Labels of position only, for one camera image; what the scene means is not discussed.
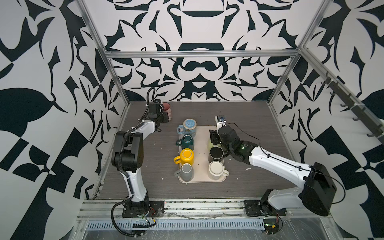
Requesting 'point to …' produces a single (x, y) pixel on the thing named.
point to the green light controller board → (271, 225)
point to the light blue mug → (189, 127)
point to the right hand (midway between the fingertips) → (215, 128)
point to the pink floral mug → (167, 109)
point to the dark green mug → (186, 142)
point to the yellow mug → (186, 156)
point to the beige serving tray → (201, 150)
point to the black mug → (216, 153)
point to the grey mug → (185, 173)
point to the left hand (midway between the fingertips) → (164, 111)
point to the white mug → (216, 170)
